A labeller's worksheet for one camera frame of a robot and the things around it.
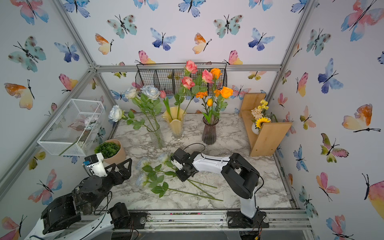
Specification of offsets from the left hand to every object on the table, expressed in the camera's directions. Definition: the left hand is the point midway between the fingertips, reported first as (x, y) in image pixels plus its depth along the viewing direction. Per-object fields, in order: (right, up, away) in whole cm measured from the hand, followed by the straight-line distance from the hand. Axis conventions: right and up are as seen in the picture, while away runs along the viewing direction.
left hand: (126, 162), depth 64 cm
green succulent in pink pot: (-19, +2, +22) cm, 29 cm away
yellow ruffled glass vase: (+18, +23, +32) cm, 43 cm away
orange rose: (+44, +29, +16) cm, 55 cm away
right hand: (+22, -12, +23) cm, 34 cm away
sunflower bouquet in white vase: (+67, +21, +24) cm, 75 cm away
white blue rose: (+12, -4, +27) cm, 30 cm away
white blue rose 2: (+6, -13, +24) cm, 28 cm away
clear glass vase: (+5, +9, +29) cm, 30 cm away
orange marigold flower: (+33, +33, +19) cm, 50 cm away
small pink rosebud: (+11, +33, +22) cm, 41 cm away
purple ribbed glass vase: (+38, +9, +33) cm, 51 cm away
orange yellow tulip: (+37, +28, +20) cm, 51 cm away
